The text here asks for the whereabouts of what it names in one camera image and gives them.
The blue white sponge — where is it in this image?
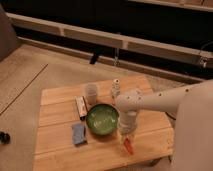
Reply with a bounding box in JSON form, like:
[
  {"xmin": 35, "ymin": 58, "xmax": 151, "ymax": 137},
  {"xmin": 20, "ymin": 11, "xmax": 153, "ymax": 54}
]
[{"xmin": 72, "ymin": 123, "xmax": 87, "ymax": 145}]

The orange red pepper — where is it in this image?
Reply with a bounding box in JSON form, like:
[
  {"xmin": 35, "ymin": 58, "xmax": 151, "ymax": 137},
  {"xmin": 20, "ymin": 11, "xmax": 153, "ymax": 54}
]
[{"xmin": 123, "ymin": 138, "xmax": 134, "ymax": 155}]

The small brown white box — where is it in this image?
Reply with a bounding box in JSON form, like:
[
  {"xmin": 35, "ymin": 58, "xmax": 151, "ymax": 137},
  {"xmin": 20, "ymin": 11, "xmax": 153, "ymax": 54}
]
[{"xmin": 75, "ymin": 96, "xmax": 87, "ymax": 120}]

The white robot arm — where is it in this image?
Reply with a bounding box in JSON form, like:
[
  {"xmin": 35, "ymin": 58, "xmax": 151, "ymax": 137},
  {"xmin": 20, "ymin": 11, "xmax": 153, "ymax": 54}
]
[{"xmin": 115, "ymin": 79, "xmax": 213, "ymax": 171}]

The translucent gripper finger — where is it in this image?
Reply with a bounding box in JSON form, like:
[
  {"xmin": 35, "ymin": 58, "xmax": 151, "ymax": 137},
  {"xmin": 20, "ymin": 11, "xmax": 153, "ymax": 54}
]
[
  {"xmin": 129, "ymin": 133, "xmax": 135, "ymax": 148},
  {"xmin": 119, "ymin": 135, "xmax": 126, "ymax": 148}
]

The translucent plastic cup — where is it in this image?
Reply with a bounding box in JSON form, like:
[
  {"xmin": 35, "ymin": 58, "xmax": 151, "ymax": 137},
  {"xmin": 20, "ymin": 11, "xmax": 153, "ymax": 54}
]
[{"xmin": 85, "ymin": 84, "xmax": 98, "ymax": 105}]

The wooden table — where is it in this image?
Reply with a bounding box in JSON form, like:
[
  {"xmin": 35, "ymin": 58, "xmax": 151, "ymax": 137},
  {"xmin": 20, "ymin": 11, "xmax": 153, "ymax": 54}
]
[{"xmin": 33, "ymin": 84, "xmax": 174, "ymax": 171}]

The green bowl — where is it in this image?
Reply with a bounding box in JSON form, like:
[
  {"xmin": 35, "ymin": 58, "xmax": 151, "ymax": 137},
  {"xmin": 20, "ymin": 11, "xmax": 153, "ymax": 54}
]
[{"xmin": 86, "ymin": 104, "xmax": 119, "ymax": 136}]

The black object on floor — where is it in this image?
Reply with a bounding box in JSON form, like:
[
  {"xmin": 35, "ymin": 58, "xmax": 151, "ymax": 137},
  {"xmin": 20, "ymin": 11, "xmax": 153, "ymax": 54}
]
[{"xmin": 0, "ymin": 131, "xmax": 10, "ymax": 144}]

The metal frame rail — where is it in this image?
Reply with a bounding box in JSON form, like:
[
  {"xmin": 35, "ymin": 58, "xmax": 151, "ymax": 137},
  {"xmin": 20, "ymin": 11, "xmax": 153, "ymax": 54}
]
[{"xmin": 6, "ymin": 13, "xmax": 213, "ymax": 68}]

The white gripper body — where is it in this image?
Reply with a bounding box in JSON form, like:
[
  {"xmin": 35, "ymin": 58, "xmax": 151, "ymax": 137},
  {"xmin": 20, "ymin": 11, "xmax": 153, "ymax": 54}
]
[{"xmin": 118, "ymin": 111, "xmax": 137, "ymax": 135}]

